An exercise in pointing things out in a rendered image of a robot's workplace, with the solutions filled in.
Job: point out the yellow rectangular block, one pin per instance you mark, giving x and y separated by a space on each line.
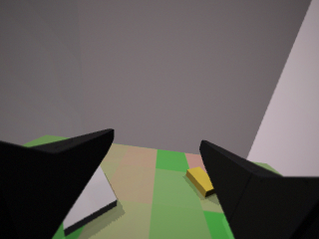
200 180

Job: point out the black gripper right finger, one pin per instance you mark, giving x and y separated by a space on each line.
259 203

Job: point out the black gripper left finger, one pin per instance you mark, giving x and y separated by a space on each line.
40 184

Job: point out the light grey flat rectangular block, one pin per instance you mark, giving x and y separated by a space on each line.
97 198

